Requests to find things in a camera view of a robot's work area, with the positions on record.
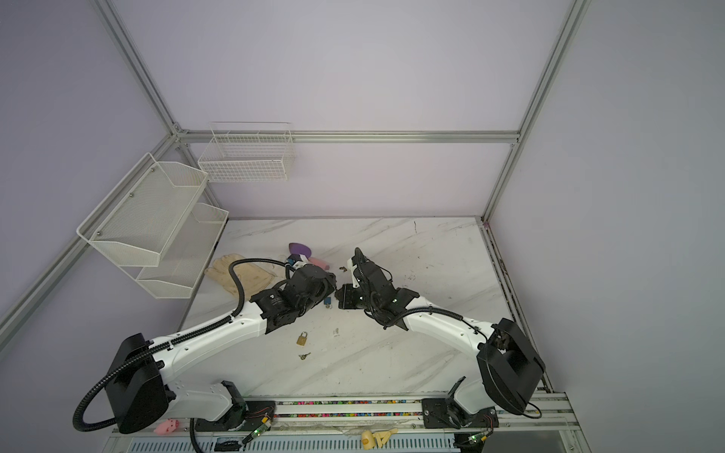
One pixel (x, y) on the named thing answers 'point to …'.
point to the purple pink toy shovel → (300, 249)
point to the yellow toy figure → (370, 440)
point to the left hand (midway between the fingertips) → (334, 279)
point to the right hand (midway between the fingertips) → (333, 293)
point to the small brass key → (303, 356)
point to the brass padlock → (302, 339)
